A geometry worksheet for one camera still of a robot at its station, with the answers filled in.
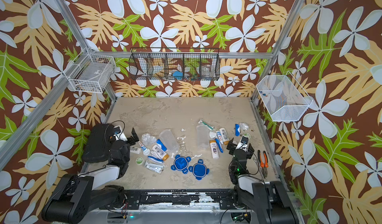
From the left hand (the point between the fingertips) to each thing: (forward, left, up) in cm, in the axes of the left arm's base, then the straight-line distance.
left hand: (125, 129), depth 86 cm
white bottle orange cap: (+2, -61, -11) cm, 62 cm away
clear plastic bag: (-2, -12, -9) cm, 15 cm away
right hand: (-4, -68, -4) cm, 68 cm away
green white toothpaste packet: (+10, -51, -11) cm, 53 cm away
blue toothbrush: (-14, -17, -12) cm, 25 cm away
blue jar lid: (-16, -33, -13) cm, 39 cm away
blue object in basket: (+31, -30, +16) cm, 46 cm away
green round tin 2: (-14, -8, -13) cm, 20 cm away
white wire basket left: (+25, +19, +21) cm, 38 cm away
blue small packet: (+8, -71, -13) cm, 72 cm away
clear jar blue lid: (+1, -24, -13) cm, 27 cm away
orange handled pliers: (-17, -81, -12) cm, 84 cm away
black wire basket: (+41, -26, +18) cm, 51 cm away
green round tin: (+4, -77, -13) cm, 78 cm away
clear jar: (+5, -47, -18) cm, 51 cm away
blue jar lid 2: (-19, -44, -13) cm, 49 cm away
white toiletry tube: (-7, -53, -11) cm, 55 cm away
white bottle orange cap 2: (-11, -22, -11) cm, 27 cm away
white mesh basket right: (+13, -92, +14) cm, 93 cm away
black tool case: (-8, +17, -7) cm, 20 cm away
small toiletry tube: (-8, -11, -12) cm, 18 cm away
